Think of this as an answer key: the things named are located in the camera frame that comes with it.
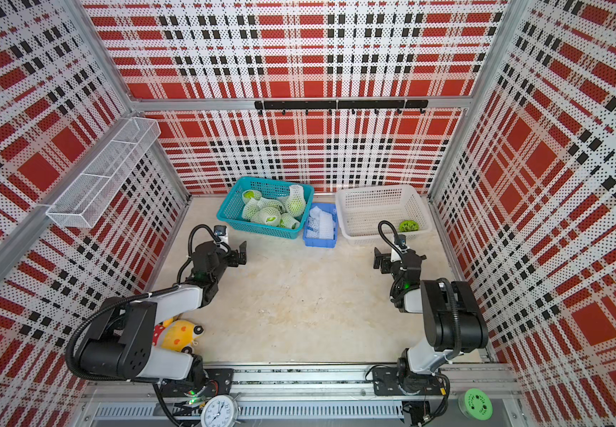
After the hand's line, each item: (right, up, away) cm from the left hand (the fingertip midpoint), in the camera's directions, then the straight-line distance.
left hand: (235, 241), depth 93 cm
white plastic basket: (+48, +12, +22) cm, 54 cm away
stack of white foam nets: (+30, +6, +15) cm, 34 cm away
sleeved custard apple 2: (+10, +13, +14) cm, 22 cm away
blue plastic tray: (+33, -2, +9) cm, 34 cm away
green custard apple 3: (+64, +5, +9) cm, 65 cm away
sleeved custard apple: (0, +19, +19) cm, 27 cm away
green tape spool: (+70, -40, -26) cm, 84 cm away
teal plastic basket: (-7, +14, +15) cm, 22 cm away
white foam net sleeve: (+10, +9, +4) cm, 14 cm away
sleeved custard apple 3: (+17, +7, +9) cm, 21 cm away
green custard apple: (+20, +13, +9) cm, 26 cm away
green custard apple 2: (+12, +8, +5) cm, 15 cm away
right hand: (+56, -2, +2) cm, 56 cm away
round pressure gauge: (+5, -41, -26) cm, 49 cm away
